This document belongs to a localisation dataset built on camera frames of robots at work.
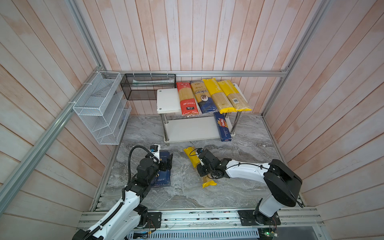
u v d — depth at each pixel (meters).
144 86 1.04
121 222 0.48
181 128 1.05
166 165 0.74
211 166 0.68
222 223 0.73
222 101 0.76
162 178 0.81
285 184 0.46
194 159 0.87
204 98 0.78
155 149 0.68
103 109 0.72
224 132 0.96
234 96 0.79
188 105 0.74
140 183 0.61
